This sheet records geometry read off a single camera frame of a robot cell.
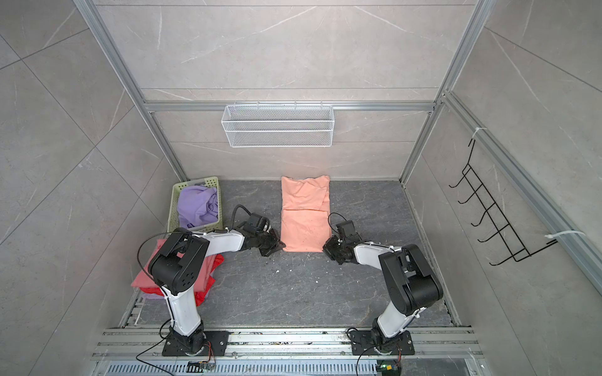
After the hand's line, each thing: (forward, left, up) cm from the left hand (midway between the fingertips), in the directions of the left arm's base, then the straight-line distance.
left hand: (288, 239), depth 95 cm
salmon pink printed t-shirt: (+11, -7, -1) cm, 13 cm away
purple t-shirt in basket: (+17, +41, +2) cm, 45 cm away
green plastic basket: (+15, +54, -5) cm, 56 cm away
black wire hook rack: (-21, -62, +30) cm, 72 cm away
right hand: (-3, -14, -2) cm, 14 cm away
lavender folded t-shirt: (-20, +49, -2) cm, 53 cm away
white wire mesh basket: (+42, +2, +27) cm, 50 cm away
